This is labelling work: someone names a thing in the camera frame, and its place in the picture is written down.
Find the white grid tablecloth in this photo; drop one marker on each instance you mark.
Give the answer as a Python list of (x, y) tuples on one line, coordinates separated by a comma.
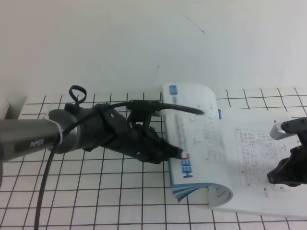
[(104, 190)]

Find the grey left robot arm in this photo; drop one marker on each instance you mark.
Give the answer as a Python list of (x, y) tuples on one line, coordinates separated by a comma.
[(22, 137)]

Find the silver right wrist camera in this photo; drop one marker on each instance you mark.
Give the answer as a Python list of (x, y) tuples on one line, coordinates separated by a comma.
[(289, 128)]

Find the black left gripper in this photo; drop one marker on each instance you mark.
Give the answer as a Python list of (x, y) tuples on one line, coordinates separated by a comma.
[(132, 136)]

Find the white book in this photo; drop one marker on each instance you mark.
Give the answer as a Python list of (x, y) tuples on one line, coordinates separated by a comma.
[(227, 154)]

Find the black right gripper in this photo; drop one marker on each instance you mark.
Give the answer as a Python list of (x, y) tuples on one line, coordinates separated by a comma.
[(292, 171)]

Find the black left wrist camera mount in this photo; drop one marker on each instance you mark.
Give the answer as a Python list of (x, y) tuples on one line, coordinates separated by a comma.
[(144, 111)]

